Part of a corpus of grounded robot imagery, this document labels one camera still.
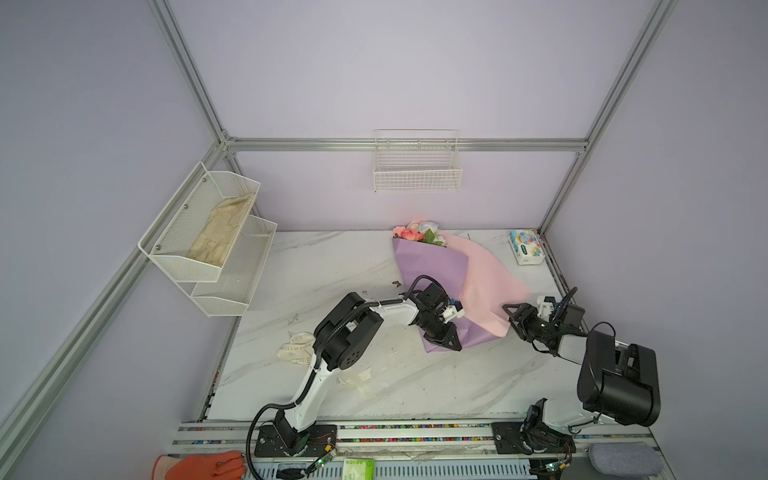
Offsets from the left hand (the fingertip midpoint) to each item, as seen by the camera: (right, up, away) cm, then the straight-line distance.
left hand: (457, 348), depth 88 cm
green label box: (-27, -22, -20) cm, 40 cm away
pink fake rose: (-13, +36, +23) cm, 45 cm away
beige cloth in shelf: (-67, +37, -6) cm, 76 cm away
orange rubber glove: (-61, -23, -17) cm, 67 cm away
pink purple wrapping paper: (+14, +16, +15) cm, 27 cm away
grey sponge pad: (+35, -20, -19) cm, 45 cm away
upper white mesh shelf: (-71, +33, -11) cm, 80 cm away
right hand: (+16, +10, +3) cm, 19 cm away
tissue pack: (+31, +31, +21) cm, 49 cm away
